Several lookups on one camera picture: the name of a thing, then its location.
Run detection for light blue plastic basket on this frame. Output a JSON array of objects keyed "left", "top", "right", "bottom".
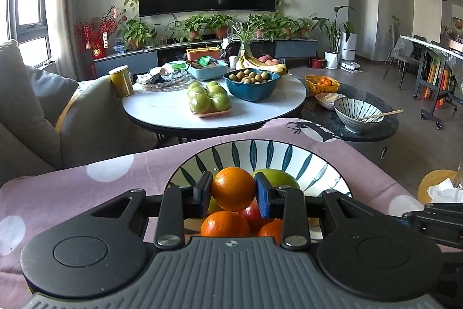
[{"left": 186, "top": 58, "right": 228, "bottom": 81}]

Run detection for grey sofa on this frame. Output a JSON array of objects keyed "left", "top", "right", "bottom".
[{"left": 0, "top": 39, "right": 160, "bottom": 183}]

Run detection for large orange tangerine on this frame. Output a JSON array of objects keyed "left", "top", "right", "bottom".
[{"left": 200, "top": 210, "right": 252, "bottom": 238}]

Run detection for grey television cabinet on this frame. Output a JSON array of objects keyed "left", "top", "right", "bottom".
[{"left": 93, "top": 38, "right": 319, "bottom": 78}]

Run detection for tall plant white pot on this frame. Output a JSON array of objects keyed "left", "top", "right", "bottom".
[{"left": 313, "top": 5, "right": 357, "bottom": 70}]

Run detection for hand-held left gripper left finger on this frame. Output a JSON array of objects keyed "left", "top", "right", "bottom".
[{"left": 90, "top": 171, "right": 214, "bottom": 249}]

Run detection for beige curtain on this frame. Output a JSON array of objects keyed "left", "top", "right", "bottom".
[{"left": 45, "top": 0, "right": 78, "bottom": 78}]

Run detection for bunch of bananas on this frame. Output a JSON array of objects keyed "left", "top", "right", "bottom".
[{"left": 237, "top": 50, "right": 288, "bottom": 75}]

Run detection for smooth round orange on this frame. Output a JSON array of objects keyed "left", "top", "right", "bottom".
[{"left": 211, "top": 167, "right": 257, "bottom": 212}]

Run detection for small striped deep bowl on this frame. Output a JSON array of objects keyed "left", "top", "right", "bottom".
[{"left": 333, "top": 97, "right": 385, "bottom": 134}]

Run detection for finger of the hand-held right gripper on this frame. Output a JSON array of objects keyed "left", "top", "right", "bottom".
[
  {"left": 423, "top": 202, "right": 463, "bottom": 216},
  {"left": 401, "top": 211, "right": 463, "bottom": 248}
]

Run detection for pink shallow dish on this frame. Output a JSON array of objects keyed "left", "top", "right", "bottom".
[{"left": 315, "top": 93, "right": 350, "bottom": 111}]

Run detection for grey dining chair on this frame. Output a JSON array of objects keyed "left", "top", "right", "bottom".
[{"left": 383, "top": 39, "right": 416, "bottom": 91}]

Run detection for yellow tin can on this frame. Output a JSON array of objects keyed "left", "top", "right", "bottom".
[{"left": 109, "top": 65, "right": 134, "bottom": 98}]

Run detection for robot vacuum with dock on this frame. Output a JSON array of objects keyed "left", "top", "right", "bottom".
[{"left": 341, "top": 32, "right": 358, "bottom": 62}]

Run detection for marble dining table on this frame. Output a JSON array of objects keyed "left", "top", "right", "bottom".
[{"left": 394, "top": 35, "right": 463, "bottom": 78}]

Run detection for orange plastic box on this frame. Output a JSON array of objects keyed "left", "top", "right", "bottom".
[{"left": 186, "top": 47, "right": 221, "bottom": 62}]

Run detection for red apple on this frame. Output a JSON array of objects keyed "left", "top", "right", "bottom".
[{"left": 239, "top": 198, "right": 272, "bottom": 233}]

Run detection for spider plant in vase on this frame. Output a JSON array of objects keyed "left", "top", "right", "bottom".
[{"left": 229, "top": 20, "right": 261, "bottom": 58}]

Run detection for rolling rack coloured boards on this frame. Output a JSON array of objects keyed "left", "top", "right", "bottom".
[{"left": 412, "top": 45, "right": 463, "bottom": 130}]

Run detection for wooden spoon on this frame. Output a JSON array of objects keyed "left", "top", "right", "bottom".
[{"left": 356, "top": 109, "right": 403, "bottom": 122}]

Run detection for pack of green apples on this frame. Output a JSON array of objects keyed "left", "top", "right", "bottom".
[{"left": 187, "top": 80, "right": 232, "bottom": 119}]

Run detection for green apple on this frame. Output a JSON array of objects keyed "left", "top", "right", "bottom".
[
  {"left": 207, "top": 197, "right": 223, "bottom": 216},
  {"left": 252, "top": 169, "right": 302, "bottom": 191}
]

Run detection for small orange tangerine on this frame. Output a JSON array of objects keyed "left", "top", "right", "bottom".
[{"left": 257, "top": 218, "right": 284, "bottom": 244}]

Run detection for potted green plant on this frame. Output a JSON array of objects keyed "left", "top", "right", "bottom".
[
  {"left": 297, "top": 17, "right": 317, "bottom": 39},
  {"left": 275, "top": 14, "right": 299, "bottom": 38},
  {"left": 248, "top": 14, "right": 275, "bottom": 38},
  {"left": 206, "top": 14, "right": 234, "bottom": 40}
]

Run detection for dark round side table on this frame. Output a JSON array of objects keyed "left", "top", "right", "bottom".
[{"left": 260, "top": 83, "right": 400, "bottom": 161}]

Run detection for bushy potted plant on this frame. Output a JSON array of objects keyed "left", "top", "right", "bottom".
[{"left": 117, "top": 18, "right": 156, "bottom": 51}]

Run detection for yellow plastic basket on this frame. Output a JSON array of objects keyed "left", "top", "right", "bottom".
[{"left": 305, "top": 75, "right": 341, "bottom": 95}]

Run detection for white round table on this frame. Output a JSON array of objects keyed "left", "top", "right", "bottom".
[{"left": 122, "top": 72, "right": 307, "bottom": 150}]

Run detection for white tissue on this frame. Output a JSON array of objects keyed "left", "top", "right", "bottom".
[{"left": 427, "top": 179, "right": 463, "bottom": 203}]

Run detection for dark blue bowl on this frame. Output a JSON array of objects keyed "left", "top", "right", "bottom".
[{"left": 222, "top": 68, "right": 281, "bottom": 103}]

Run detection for dark grey throw pillow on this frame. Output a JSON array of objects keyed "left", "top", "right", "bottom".
[{"left": 25, "top": 65, "right": 78, "bottom": 130}]

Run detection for glass plate with snacks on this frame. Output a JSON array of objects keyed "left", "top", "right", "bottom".
[{"left": 137, "top": 65, "right": 189, "bottom": 91}]

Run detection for striped white bowl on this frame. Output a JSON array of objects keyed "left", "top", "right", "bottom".
[{"left": 164, "top": 140, "right": 353, "bottom": 244}]

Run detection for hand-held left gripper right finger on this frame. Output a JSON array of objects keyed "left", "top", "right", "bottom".
[{"left": 254, "top": 172, "right": 379, "bottom": 247}]

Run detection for pink dotted tablecloth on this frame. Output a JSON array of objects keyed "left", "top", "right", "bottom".
[{"left": 0, "top": 118, "right": 435, "bottom": 281}]

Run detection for pile of small kiwis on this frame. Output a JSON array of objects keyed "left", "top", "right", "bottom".
[{"left": 229, "top": 68, "right": 275, "bottom": 84}]

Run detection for red festive branch arrangement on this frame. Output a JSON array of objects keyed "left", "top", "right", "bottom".
[{"left": 74, "top": 7, "right": 127, "bottom": 58}]

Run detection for potted plant orange pot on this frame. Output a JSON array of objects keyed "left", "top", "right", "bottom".
[{"left": 179, "top": 15, "right": 210, "bottom": 42}]

